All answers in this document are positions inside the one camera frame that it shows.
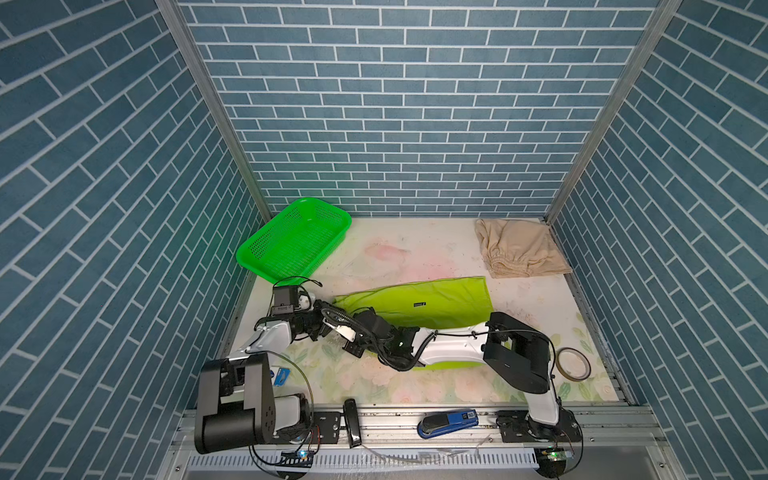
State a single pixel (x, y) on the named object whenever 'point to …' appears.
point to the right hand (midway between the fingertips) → (335, 324)
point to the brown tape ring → (572, 364)
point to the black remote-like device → (352, 423)
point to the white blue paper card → (281, 376)
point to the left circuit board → (298, 459)
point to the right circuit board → (553, 461)
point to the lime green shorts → (423, 305)
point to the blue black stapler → (440, 422)
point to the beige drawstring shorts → (520, 248)
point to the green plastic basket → (295, 240)
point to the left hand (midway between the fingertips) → (343, 312)
